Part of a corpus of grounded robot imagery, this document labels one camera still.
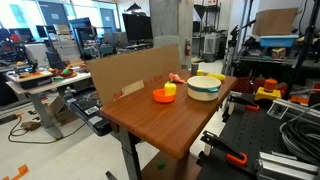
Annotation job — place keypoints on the black tripod pole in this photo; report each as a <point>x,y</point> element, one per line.
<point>304,46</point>

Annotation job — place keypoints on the large cardboard box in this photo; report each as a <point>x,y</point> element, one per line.
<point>275,22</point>

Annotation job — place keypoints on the black computer monitor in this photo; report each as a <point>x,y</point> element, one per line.
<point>137,27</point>

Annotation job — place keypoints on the grey chair backrest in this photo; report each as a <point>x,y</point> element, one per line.
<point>166,41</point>

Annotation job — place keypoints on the yellow toy bell pepper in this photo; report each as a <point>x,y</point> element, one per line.
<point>170,88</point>

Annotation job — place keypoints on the blue plastic bin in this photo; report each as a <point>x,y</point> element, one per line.
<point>277,41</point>

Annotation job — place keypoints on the black tray with orange board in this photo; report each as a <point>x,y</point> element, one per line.
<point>30,79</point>

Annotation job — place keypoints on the black controller box with labels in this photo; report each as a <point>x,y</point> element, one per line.
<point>87,108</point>

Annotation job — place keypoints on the white pot with teal band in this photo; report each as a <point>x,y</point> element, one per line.
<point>203,94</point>

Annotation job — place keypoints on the orange floor tape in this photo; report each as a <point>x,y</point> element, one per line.
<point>20,171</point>

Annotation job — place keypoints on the grey concrete pillar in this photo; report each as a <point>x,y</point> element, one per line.
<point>170,18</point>

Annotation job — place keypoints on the pink toy figure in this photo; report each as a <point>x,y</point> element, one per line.
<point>174,78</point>

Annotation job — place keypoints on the small yellow cylinder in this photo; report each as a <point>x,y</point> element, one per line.
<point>200,72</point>

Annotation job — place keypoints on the long aluminium extrusion rail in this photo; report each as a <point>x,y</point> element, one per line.
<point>295,108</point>

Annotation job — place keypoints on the white desk with grey legs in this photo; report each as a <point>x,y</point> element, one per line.
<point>40,88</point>

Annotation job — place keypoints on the wooden lower table shelf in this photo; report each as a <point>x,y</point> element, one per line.
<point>173,170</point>

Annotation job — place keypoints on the red fire extinguisher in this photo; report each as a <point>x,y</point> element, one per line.
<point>188,48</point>

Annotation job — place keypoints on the colourful small box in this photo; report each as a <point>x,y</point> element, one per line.
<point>278,53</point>

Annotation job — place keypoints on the short aluminium extrusion block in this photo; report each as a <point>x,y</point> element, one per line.
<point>283,166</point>

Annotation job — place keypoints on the orange plastic plate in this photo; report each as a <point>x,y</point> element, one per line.
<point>159,97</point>

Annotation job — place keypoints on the grey metal table leg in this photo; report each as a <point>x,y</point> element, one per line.
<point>130,156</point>

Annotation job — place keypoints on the small green ball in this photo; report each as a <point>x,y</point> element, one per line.
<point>161,165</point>

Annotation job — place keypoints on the yellow oblong toy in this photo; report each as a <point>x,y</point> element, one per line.
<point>216,77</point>

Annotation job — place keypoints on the yellow emergency stop button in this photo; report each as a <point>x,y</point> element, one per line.
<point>267,93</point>

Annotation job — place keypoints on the brown cardboard panel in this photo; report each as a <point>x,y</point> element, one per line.
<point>133,68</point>

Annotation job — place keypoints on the grey cup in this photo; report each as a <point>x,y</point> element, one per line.
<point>194,69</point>

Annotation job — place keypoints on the black metal shelf rack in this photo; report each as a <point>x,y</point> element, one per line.
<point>210,30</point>

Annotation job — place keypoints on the small open cardboard box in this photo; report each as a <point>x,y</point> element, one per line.
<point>61,111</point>

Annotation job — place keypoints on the red plastic crate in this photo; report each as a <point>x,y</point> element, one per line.
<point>242,85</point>

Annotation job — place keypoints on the red bowl with toys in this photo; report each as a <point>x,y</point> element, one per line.
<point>66,73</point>

